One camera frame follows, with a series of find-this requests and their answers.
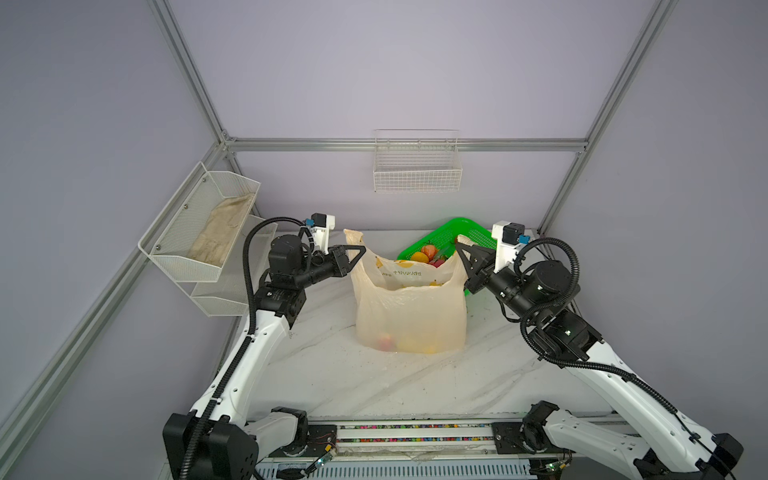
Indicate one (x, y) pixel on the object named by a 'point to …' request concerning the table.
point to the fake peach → (430, 251)
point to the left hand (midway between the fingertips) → (364, 251)
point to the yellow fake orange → (420, 257)
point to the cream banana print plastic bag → (407, 306)
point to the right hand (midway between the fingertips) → (457, 243)
